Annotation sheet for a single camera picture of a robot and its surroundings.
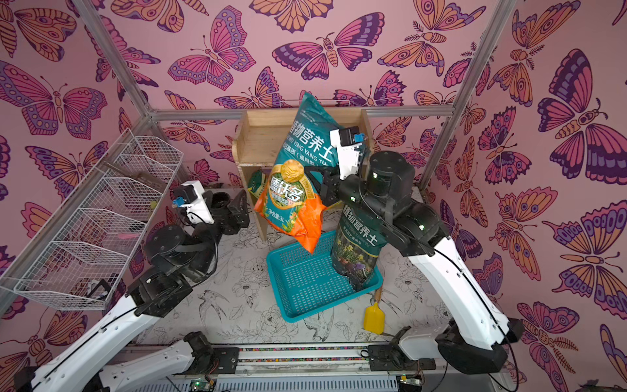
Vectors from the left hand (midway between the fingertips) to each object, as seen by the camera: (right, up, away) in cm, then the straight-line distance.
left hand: (232, 191), depth 58 cm
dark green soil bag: (+34, -14, +17) cm, 41 cm away
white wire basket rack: (-43, -19, +6) cm, 47 cm away
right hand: (+18, +4, -7) cm, 20 cm away
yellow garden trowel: (+39, -41, +24) cm, 61 cm away
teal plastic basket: (+16, -32, +32) cm, 48 cm away
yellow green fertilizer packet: (0, +5, +20) cm, 20 cm away
